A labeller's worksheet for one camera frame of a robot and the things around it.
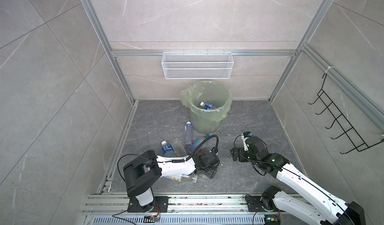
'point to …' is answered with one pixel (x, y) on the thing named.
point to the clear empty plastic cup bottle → (179, 148)
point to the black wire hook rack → (350, 133)
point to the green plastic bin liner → (209, 92)
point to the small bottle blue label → (167, 149)
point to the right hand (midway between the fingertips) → (238, 149)
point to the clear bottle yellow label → (176, 177)
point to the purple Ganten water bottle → (188, 134)
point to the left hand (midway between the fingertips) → (211, 164)
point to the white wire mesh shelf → (195, 65)
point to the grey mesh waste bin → (201, 125)
